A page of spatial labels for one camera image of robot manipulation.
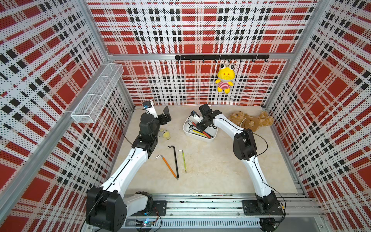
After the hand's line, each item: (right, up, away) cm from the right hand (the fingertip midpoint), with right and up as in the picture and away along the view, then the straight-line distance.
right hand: (201, 125), depth 103 cm
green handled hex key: (-12, -22, -12) cm, 28 cm away
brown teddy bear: (+32, +1, -8) cm, 33 cm away
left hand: (-23, +10, -25) cm, 36 cm away
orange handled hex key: (-24, -23, -12) cm, 35 cm away
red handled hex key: (+2, -5, 0) cm, 5 cm away
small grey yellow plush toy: (-26, -6, -5) cm, 27 cm away
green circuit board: (-28, -47, -34) cm, 64 cm away
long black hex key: (-16, -28, -17) cm, 37 cm away
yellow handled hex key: (0, -6, -1) cm, 6 cm away
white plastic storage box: (+6, -7, -1) cm, 9 cm away
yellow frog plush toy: (+15, +33, -12) cm, 38 cm away
